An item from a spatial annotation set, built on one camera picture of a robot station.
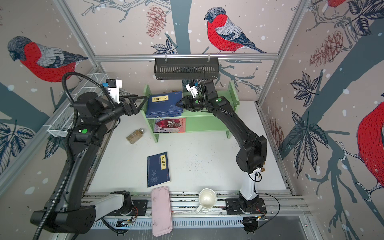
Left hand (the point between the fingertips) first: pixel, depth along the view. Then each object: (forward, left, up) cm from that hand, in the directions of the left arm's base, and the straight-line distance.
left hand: (140, 96), depth 61 cm
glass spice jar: (+8, +17, -42) cm, 46 cm away
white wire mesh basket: (-2, +40, -15) cm, 43 cm away
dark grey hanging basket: (+50, -17, -18) cm, 56 cm away
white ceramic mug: (-30, -29, -45) cm, 61 cm away
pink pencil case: (-34, -6, -44) cm, 56 cm away
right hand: (+7, -13, -14) cm, 21 cm away
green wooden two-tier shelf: (+11, -29, -32) cm, 44 cm away
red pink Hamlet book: (+10, -7, -33) cm, 35 cm away
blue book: (-15, -1, -46) cm, 48 cm away
